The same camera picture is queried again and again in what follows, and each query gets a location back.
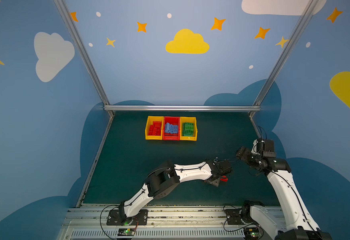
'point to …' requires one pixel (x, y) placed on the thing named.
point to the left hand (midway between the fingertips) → (213, 180)
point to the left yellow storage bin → (149, 121)
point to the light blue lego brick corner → (170, 127)
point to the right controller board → (251, 232)
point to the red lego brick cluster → (225, 180)
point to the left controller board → (126, 232)
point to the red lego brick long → (152, 130)
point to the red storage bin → (174, 121)
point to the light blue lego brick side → (175, 129)
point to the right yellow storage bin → (192, 119)
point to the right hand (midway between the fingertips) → (245, 154)
